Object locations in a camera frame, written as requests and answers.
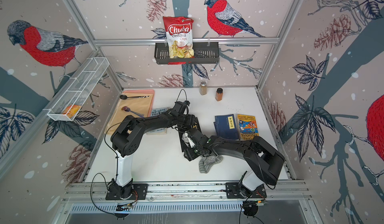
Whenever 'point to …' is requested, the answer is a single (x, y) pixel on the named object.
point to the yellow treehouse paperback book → (247, 126)
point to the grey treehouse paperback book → (154, 112)
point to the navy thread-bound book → (226, 126)
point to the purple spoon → (127, 109)
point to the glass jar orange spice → (219, 94)
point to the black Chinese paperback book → (190, 122)
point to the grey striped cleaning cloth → (205, 162)
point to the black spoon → (124, 97)
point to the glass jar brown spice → (203, 88)
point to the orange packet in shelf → (71, 111)
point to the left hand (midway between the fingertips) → (196, 117)
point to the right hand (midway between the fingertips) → (188, 152)
